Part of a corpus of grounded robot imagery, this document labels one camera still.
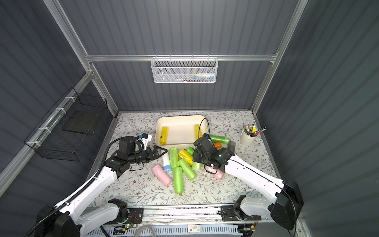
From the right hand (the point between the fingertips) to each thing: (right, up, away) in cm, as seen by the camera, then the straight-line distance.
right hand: (196, 154), depth 78 cm
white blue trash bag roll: (-17, -9, +9) cm, 21 cm away
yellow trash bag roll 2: (+2, +10, +23) cm, 25 cm away
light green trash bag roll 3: (-6, -10, +9) cm, 14 cm away
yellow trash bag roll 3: (-8, -3, +14) cm, 16 cm away
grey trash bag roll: (+24, +2, +20) cm, 32 cm away
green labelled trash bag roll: (-3, -1, +16) cm, 16 cm away
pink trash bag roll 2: (+13, -13, +7) cm, 20 cm away
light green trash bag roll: (-14, -4, +14) cm, 20 cm away
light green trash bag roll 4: (0, -5, -5) cm, 7 cm away
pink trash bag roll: (-20, -13, +7) cm, 25 cm away
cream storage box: (-12, +11, +31) cm, 35 cm away
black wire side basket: (-65, +13, -5) cm, 67 cm away
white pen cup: (+33, +10, +13) cm, 37 cm away
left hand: (-17, 0, -2) cm, 17 cm away
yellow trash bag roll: (-22, +9, +24) cm, 34 cm away
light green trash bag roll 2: (-10, -16, +4) cm, 19 cm away
